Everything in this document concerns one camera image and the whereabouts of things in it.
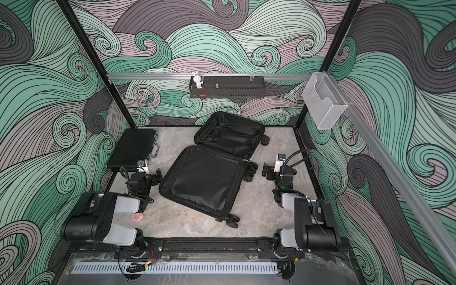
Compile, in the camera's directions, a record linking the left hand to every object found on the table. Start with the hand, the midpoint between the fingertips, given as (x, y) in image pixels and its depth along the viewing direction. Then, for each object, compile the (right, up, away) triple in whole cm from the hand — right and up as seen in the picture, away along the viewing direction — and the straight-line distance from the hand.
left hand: (149, 168), depth 91 cm
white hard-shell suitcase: (+32, -3, -4) cm, 32 cm away
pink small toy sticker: (0, -20, -12) cm, 24 cm away
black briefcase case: (-15, +12, +13) cm, 23 cm away
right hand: (+65, +3, 0) cm, 65 cm away
